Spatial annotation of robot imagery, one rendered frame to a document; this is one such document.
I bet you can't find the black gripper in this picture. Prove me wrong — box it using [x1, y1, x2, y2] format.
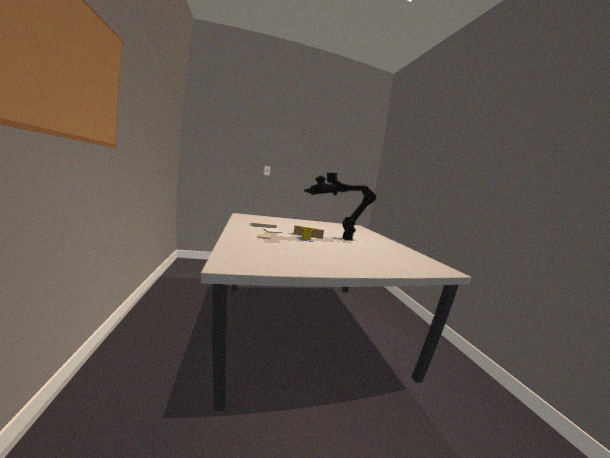
[304, 183, 329, 195]

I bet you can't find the olive yellow cup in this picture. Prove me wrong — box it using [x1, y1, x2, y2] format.
[302, 227, 313, 240]

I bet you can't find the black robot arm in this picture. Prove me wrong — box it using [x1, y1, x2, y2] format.
[315, 173, 377, 241]

